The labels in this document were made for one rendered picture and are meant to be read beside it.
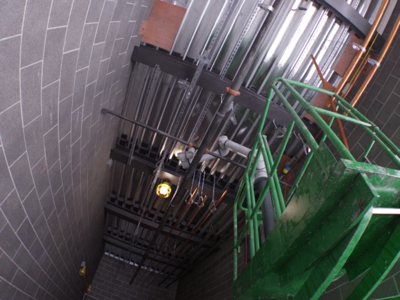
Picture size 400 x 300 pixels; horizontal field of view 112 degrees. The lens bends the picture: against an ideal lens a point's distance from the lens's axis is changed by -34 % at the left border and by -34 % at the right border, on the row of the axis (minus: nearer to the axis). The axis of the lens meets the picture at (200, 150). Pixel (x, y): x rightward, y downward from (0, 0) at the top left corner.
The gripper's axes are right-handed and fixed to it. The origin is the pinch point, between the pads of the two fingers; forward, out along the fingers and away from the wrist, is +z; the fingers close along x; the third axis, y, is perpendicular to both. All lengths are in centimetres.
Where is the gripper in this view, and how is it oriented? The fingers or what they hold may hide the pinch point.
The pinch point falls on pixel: (193, 142)
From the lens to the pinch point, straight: 286.6
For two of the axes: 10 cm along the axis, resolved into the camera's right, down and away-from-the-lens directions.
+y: 9.3, -2.4, -2.8
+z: 1.1, -5.6, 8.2
